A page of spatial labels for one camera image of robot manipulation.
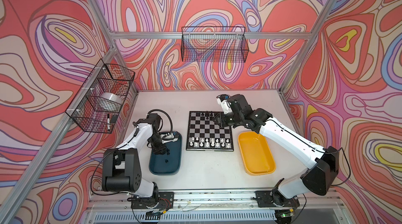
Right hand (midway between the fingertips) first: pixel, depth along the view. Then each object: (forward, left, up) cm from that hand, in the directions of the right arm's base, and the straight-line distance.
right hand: (216, 123), depth 77 cm
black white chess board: (+5, +6, -20) cm, 22 cm away
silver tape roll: (+9, +50, +11) cm, 52 cm away
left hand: (-3, +31, -17) cm, 35 cm away
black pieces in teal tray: (-11, +27, -20) cm, 35 cm away
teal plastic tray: (-13, +28, -21) cm, 37 cm away
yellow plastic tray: (-8, -24, -22) cm, 33 cm away
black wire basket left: (+5, +55, +11) cm, 56 cm away
